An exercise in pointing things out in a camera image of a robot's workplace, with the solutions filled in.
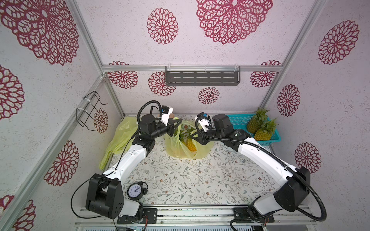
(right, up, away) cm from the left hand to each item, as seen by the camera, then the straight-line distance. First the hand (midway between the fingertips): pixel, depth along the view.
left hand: (181, 121), depth 76 cm
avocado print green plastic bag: (0, -13, +5) cm, 14 cm away
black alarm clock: (-26, -39, +4) cm, 47 cm away
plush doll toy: (-3, +1, -4) cm, 5 cm away
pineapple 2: (+53, -4, +13) cm, 55 cm away
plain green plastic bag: (-43, -12, +24) cm, 50 cm away
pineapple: (+2, -10, +15) cm, 18 cm away
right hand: (+5, -7, -2) cm, 9 cm away
